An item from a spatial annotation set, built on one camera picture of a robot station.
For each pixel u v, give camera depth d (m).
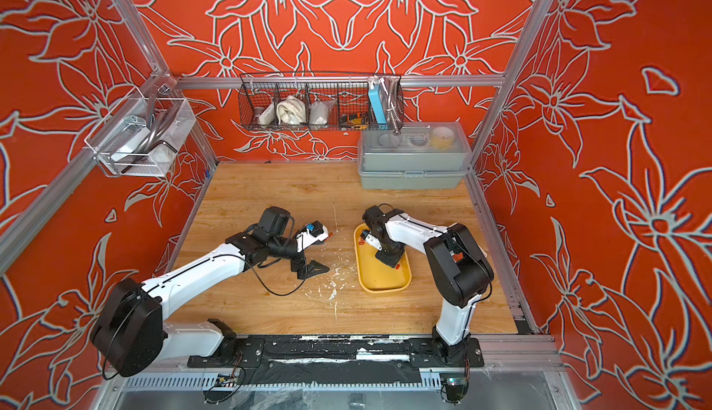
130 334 0.41
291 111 0.88
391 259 0.81
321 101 0.95
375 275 0.84
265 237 0.64
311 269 0.70
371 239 0.87
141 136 0.70
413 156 1.00
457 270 0.48
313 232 0.68
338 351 0.74
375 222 0.76
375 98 0.84
